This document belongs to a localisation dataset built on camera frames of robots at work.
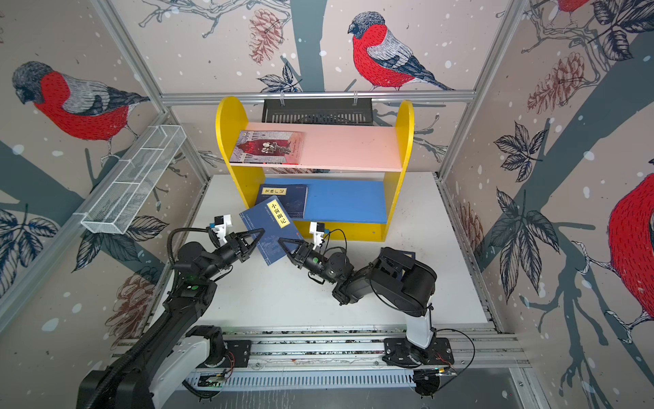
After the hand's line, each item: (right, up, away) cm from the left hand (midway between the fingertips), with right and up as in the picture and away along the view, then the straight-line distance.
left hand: (262, 235), depth 71 cm
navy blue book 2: (+1, +5, +5) cm, 8 cm away
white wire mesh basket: (-41, +9, +1) cm, 42 cm away
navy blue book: (+5, +11, +22) cm, 25 cm away
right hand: (+4, -4, +1) cm, 5 cm away
